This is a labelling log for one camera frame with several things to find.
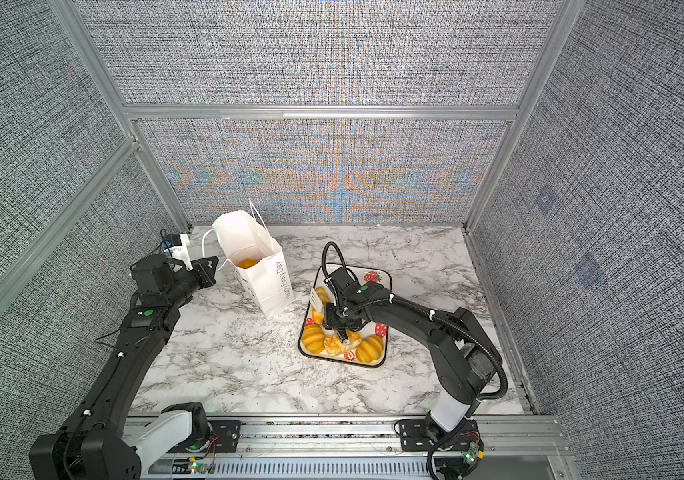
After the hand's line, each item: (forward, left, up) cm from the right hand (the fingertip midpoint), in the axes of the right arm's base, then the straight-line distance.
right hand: (328, 322), depth 87 cm
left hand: (+9, +28, +19) cm, 35 cm away
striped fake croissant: (+9, +2, -2) cm, 10 cm away
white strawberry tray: (+21, -13, -5) cm, 25 cm away
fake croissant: (-4, +4, -2) cm, 6 cm away
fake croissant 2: (-7, -12, -2) cm, 14 cm away
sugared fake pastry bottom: (-6, -2, -2) cm, 7 cm away
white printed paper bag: (+24, +27, +6) cm, 37 cm away
